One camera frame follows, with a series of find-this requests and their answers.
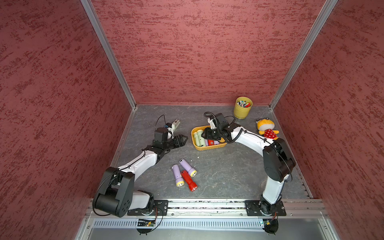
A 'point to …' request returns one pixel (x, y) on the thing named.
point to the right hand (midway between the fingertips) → (204, 138)
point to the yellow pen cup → (242, 107)
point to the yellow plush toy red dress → (266, 126)
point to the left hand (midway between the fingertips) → (183, 141)
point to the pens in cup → (243, 104)
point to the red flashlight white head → (211, 142)
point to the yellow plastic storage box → (221, 145)
